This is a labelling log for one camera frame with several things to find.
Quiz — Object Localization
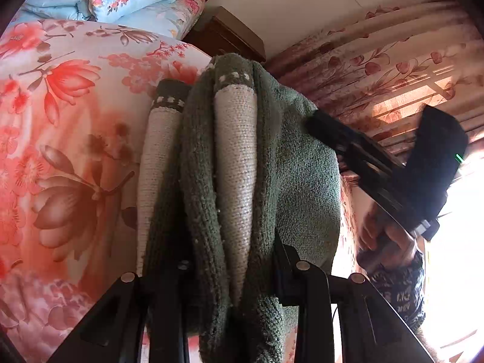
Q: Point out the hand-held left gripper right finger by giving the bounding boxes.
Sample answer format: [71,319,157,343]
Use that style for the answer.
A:
[272,231,435,363]

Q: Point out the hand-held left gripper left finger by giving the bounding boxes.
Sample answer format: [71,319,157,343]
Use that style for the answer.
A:
[45,259,190,363]

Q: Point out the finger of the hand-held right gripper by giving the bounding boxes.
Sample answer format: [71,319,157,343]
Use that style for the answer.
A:
[304,110,424,235]

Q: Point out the green knitted sweater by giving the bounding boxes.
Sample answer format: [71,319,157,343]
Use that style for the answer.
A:
[136,53,341,363]

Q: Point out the person's right forearm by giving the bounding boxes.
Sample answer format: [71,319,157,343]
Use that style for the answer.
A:
[372,251,428,333]

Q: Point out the person's right hand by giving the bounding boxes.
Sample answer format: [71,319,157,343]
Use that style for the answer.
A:
[357,200,418,273]

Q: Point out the pink floral curtain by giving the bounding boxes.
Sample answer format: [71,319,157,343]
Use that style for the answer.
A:
[265,0,473,182]

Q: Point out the bright window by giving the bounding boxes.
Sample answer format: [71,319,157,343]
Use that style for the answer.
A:
[423,151,484,352]

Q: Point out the dark wooden nightstand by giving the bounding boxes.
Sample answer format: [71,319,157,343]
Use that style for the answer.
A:
[183,5,266,63]

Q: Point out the pink floral bed sheet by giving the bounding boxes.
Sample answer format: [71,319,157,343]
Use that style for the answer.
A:
[0,19,364,363]

